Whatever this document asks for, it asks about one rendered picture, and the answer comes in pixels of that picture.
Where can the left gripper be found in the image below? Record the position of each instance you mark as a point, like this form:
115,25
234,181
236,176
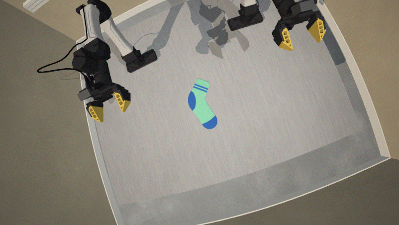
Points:
315,26

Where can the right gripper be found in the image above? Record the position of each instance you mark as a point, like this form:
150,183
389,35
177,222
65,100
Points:
95,108

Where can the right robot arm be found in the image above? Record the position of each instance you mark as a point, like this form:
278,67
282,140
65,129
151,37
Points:
92,58

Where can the mint green sock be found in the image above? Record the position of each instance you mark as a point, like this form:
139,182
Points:
199,106

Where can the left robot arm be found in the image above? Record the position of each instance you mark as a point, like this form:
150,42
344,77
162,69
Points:
249,14

